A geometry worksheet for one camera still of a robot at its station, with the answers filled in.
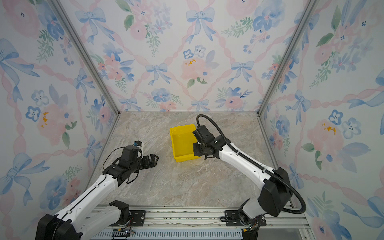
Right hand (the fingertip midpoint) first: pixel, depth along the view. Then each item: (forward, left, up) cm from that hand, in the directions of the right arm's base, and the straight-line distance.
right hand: (197, 148), depth 81 cm
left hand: (-3, +25, -5) cm, 26 cm away
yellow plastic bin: (+20, +10, -20) cm, 30 cm away
